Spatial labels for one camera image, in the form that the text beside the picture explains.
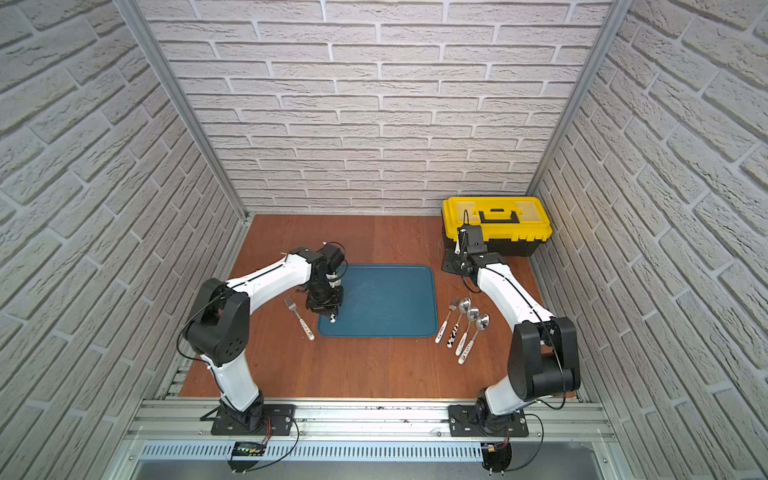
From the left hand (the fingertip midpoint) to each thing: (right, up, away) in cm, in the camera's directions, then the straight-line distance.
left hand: (332, 305), depth 89 cm
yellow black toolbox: (+59, +25, +8) cm, 65 cm away
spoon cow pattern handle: (+41, -1, +4) cm, 42 cm away
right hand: (+38, +14, +1) cm, 40 cm away
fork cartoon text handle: (-8, -8, 0) cm, 11 cm away
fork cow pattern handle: (+1, -3, -3) cm, 5 cm away
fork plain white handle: (+34, -7, +1) cm, 35 cm away
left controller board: (-18, -34, -17) cm, 42 cm away
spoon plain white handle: (+46, -5, +1) cm, 47 cm away
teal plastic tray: (+16, -1, +9) cm, 19 cm away
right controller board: (+44, -33, -19) cm, 58 cm away
